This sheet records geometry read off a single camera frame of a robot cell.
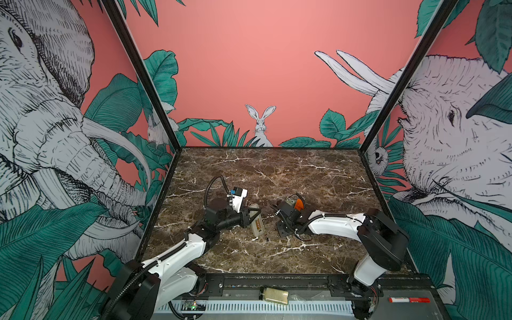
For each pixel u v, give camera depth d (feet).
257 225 2.57
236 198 2.36
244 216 2.30
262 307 2.30
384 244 1.50
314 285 2.46
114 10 2.28
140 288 1.31
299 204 3.14
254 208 2.48
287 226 2.20
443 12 2.29
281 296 2.26
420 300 2.32
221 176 2.17
